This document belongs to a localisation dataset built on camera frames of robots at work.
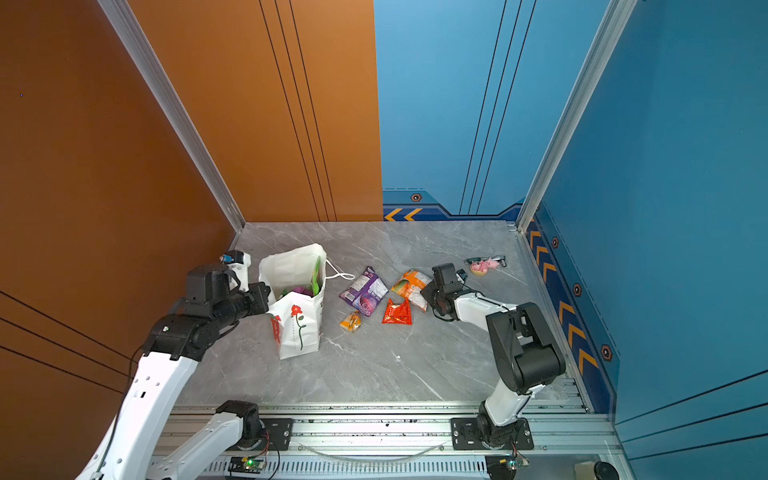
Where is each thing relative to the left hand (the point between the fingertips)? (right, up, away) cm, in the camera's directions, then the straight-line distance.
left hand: (270, 285), depth 73 cm
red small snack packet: (+32, -11, +19) cm, 39 cm away
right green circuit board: (+59, -42, -3) cm, 72 cm away
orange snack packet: (+36, -3, +24) cm, 43 cm away
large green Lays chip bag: (+10, 0, +6) cm, 12 cm away
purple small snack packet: (+22, -5, +24) cm, 32 cm away
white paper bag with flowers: (+5, -10, +4) cm, 12 cm away
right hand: (+40, -5, +24) cm, 47 cm away
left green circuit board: (-5, -43, -2) cm, 43 cm away
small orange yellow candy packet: (+18, -13, +16) cm, 27 cm away
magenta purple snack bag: (+8, -2, +1) cm, 8 cm away
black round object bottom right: (+74, -37, -12) cm, 84 cm away
